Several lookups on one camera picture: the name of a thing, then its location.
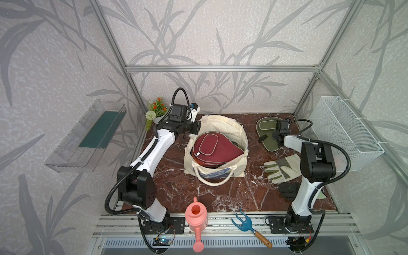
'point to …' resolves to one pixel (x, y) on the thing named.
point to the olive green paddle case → (266, 126)
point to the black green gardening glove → (290, 190)
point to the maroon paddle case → (211, 149)
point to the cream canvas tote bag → (213, 176)
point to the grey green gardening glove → (283, 169)
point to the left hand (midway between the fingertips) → (201, 125)
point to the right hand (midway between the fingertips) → (280, 132)
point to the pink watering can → (196, 218)
